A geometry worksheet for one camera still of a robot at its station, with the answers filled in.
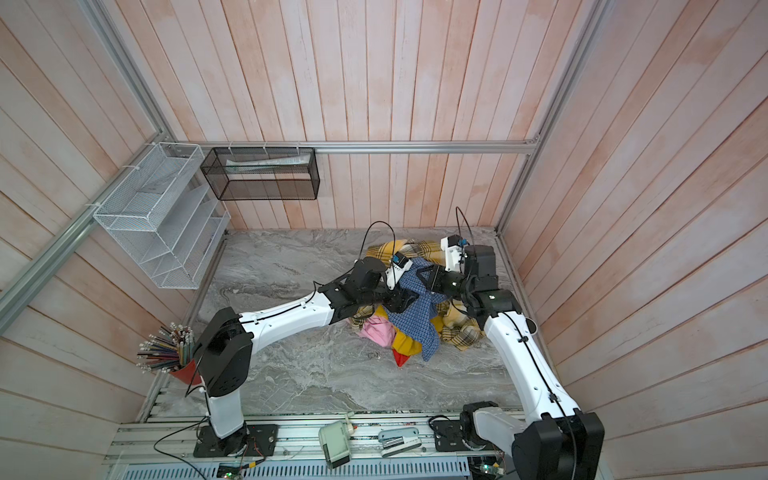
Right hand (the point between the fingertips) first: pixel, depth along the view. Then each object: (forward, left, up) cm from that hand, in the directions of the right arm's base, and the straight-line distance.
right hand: (418, 271), depth 77 cm
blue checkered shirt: (-10, -1, -7) cm, 12 cm away
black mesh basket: (+42, +53, +1) cm, 68 cm away
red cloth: (-15, +4, -23) cm, 28 cm away
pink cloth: (-9, +11, -16) cm, 21 cm away
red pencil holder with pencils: (-18, +66, -13) cm, 69 cm away
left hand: (-2, +2, -8) cm, 8 cm away
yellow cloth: (-12, +3, -18) cm, 22 cm away
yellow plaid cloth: (-8, -13, -18) cm, 24 cm away
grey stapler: (-35, +5, -22) cm, 42 cm away
